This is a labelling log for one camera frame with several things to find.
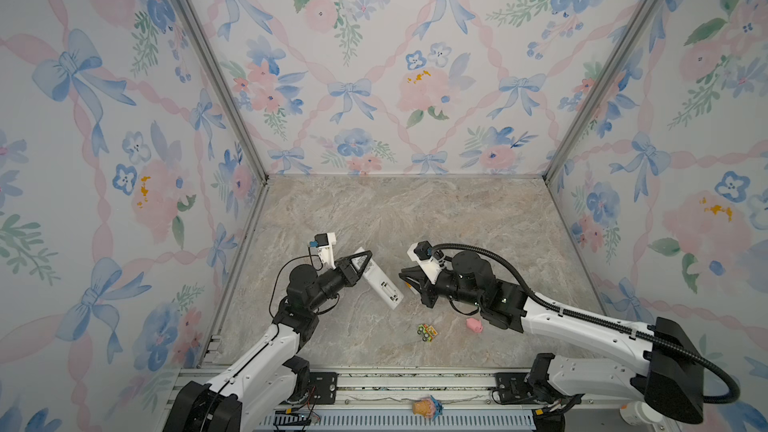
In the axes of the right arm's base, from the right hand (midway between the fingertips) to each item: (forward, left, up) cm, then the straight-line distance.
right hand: (401, 272), depth 73 cm
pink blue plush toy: (-26, -6, -17) cm, 31 cm away
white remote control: (0, +6, -4) cm, 7 cm away
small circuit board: (-28, +27, -23) cm, 45 cm away
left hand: (+5, +8, 0) cm, 9 cm away
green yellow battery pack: (-9, -8, -18) cm, 21 cm away
